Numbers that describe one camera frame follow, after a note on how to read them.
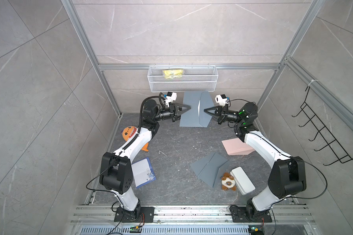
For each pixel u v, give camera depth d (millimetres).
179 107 674
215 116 665
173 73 836
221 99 700
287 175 444
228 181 816
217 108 671
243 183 800
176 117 672
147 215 730
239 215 729
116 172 458
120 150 490
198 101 714
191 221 729
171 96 702
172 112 636
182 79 1009
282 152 491
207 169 896
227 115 635
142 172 883
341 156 590
